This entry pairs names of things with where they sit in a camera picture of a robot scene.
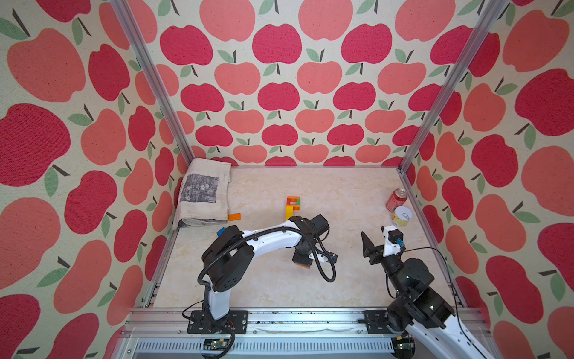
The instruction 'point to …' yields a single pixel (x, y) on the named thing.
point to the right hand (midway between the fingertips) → (376, 236)
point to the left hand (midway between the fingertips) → (309, 261)
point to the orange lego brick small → (303, 266)
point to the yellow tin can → (401, 215)
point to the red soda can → (397, 199)
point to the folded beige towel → (203, 195)
